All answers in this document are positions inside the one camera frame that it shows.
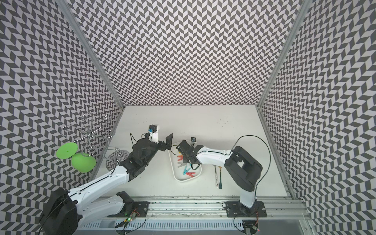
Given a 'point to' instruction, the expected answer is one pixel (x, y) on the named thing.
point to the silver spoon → (217, 184)
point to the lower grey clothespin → (182, 164)
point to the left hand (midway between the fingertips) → (165, 133)
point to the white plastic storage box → (182, 172)
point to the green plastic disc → (66, 150)
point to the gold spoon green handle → (220, 184)
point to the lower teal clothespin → (186, 170)
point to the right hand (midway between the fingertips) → (189, 159)
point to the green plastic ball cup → (82, 163)
